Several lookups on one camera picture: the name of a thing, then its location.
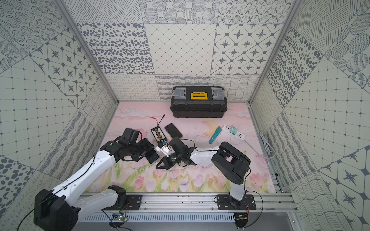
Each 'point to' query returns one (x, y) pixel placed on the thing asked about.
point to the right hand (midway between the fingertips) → (158, 167)
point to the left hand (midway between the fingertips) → (149, 144)
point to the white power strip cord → (269, 149)
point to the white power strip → (226, 128)
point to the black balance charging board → (158, 134)
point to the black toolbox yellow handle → (198, 102)
